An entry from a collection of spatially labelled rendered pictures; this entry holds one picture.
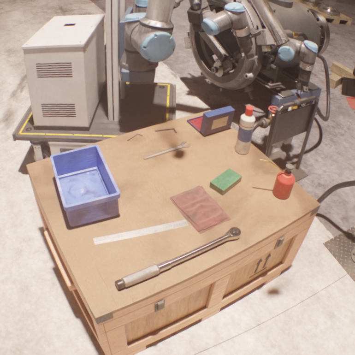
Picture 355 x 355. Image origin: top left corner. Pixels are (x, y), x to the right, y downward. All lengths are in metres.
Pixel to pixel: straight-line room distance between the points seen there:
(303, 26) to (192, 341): 2.31
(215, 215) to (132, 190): 0.34
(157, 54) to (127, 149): 0.44
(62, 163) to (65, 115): 0.59
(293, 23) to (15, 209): 2.29
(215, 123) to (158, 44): 0.47
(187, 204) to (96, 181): 0.37
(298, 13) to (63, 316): 2.58
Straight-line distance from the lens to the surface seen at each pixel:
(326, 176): 2.50
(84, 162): 1.47
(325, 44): 3.23
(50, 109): 2.01
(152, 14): 1.52
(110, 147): 1.63
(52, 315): 1.65
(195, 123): 1.79
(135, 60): 1.73
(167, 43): 1.53
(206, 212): 1.32
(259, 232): 1.32
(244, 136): 1.58
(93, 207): 1.24
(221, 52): 2.55
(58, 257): 1.44
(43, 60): 1.88
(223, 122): 1.73
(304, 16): 2.94
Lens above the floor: 1.44
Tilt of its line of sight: 40 degrees down
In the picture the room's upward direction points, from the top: 3 degrees clockwise
